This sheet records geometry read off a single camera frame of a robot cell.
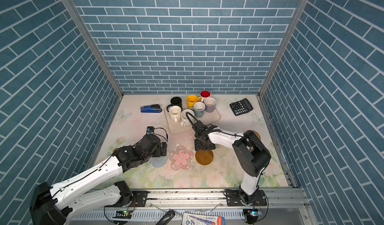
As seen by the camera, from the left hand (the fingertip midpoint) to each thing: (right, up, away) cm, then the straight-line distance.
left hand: (161, 146), depth 80 cm
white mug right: (+11, +12, +15) cm, 22 cm away
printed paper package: (+17, -30, -12) cm, 37 cm away
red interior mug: (+25, +31, +33) cm, 52 cm away
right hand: (+21, -3, +12) cm, 24 cm away
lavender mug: (+29, +24, +31) cm, 49 cm away
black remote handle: (+6, -28, -15) cm, 32 cm away
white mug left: (+4, +18, +21) cm, 28 cm away
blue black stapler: (-13, +20, +28) cm, 37 cm away
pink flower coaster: (+10, -9, +7) cm, 15 cm away
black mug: (+4, +26, +25) cm, 36 cm away
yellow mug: (+15, +27, +28) cm, 42 cm away
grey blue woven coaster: (-3, -11, +6) cm, 13 cm away
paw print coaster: (-31, -5, +11) cm, 34 cm away
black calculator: (+52, +21, +31) cm, 65 cm away
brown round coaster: (+23, -9, +8) cm, 26 cm away
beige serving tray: (+3, +8, +19) cm, 20 cm away
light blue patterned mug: (+20, +21, +24) cm, 38 cm away
